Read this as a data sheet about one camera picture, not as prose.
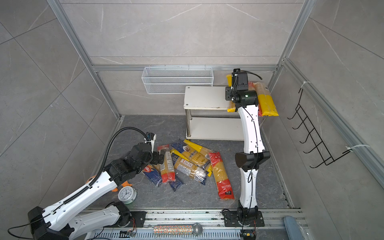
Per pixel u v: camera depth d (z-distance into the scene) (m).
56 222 0.39
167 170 0.83
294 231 0.69
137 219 0.73
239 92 0.55
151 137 0.66
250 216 0.64
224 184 0.82
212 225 0.73
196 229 0.67
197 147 0.99
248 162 0.52
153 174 0.84
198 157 0.90
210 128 1.00
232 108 0.74
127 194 0.78
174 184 0.82
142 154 0.54
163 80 1.01
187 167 0.88
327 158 0.58
